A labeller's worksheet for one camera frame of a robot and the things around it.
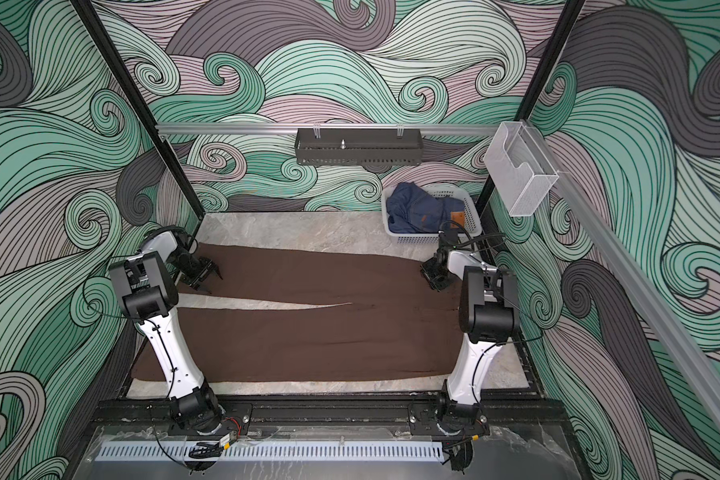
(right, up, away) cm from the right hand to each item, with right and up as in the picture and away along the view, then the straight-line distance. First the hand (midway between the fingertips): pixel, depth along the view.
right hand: (426, 275), depth 100 cm
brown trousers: (-13, -13, -12) cm, 22 cm away
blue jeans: (-3, +24, +10) cm, 26 cm away
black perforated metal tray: (-23, +43, -5) cm, 49 cm away
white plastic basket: (+19, +21, +9) cm, 30 cm away
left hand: (-72, -1, -1) cm, 72 cm away
